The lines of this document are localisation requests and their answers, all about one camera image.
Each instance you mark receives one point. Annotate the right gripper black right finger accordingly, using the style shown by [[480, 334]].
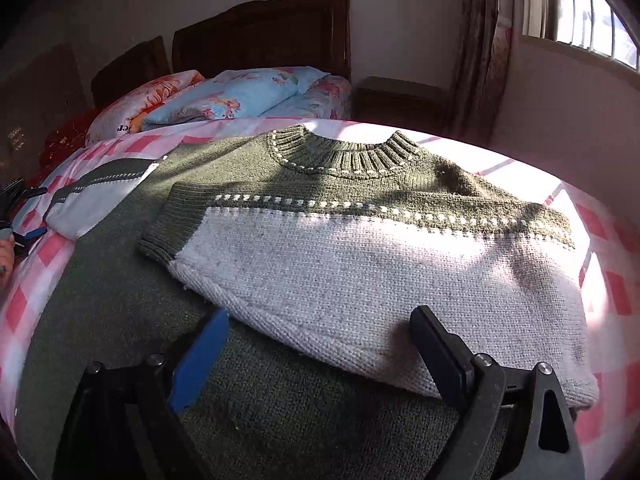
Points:
[[541, 441]]

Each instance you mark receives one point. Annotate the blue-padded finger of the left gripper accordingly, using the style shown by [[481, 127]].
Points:
[[16, 191]]

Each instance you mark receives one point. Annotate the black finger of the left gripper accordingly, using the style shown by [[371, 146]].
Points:
[[21, 241]]

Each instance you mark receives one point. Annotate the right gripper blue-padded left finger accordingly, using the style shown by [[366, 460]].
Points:
[[123, 423]]

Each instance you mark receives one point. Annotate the green and white knit sweater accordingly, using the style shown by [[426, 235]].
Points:
[[318, 250]]

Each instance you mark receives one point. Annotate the person's hand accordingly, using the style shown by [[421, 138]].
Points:
[[7, 259]]

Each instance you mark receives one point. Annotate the red bed sheet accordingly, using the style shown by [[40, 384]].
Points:
[[64, 141]]

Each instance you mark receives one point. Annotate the orange floral pillow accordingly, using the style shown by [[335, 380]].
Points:
[[125, 115]]

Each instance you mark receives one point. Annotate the pink checkered quilt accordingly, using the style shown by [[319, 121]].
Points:
[[607, 248]]

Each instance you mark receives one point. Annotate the dark wooden headboard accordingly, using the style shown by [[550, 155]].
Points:
[[142, 63], [268, 33]]

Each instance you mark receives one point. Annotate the light blue floral pillow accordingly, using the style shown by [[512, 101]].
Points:
[[234, 94]]

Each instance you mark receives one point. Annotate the wooden nightstand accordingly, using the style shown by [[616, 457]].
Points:
[[399, 103]]

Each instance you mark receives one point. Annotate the red floral curtain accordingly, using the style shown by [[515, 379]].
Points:
[[481, 70]]

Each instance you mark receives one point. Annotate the barred window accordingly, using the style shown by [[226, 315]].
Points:
[[605, 28]]

